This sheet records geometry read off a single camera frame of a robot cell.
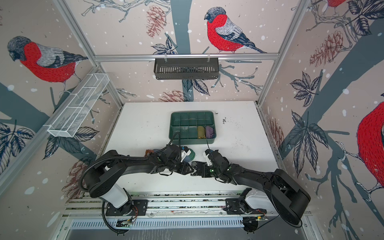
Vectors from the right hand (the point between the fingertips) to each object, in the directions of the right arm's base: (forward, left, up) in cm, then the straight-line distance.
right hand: (198, 173), depth 84 cm
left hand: (0, +3, +2) cm, 4 cm away
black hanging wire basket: (+65, +11, +27) cm, 71 cm away
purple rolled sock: (+25, -7, +5) cm, 26 cm away
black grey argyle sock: (+3, 0, +1) cm, 3 cm away
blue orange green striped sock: (+8, +7, 0) cm, 11 cm away
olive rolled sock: (+24, -1, +6) cm, 25 cm away
